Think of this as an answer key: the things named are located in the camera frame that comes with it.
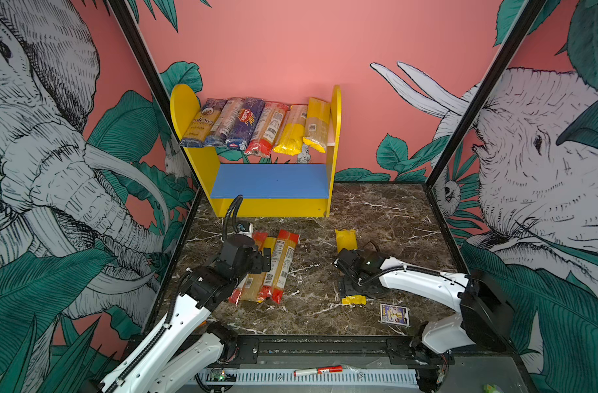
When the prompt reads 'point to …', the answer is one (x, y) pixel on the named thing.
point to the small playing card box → (395, 314)
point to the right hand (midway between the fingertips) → (349, 286)
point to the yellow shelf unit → (265, 190)
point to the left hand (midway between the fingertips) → (257, 247)
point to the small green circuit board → (218, 375)
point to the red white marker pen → (319, 370)
